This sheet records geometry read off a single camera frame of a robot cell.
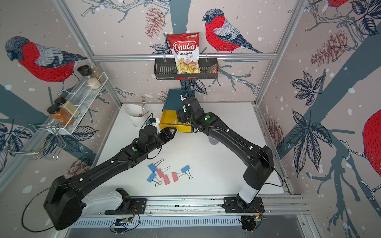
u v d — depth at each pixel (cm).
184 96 67
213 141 93
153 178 83
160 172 85
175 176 84
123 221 71
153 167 86
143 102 104
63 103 65
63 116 65
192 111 58
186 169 86
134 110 103
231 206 73
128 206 68
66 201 38
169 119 91
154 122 72
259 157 43
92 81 83
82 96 85
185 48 81
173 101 92
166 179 82
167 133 69
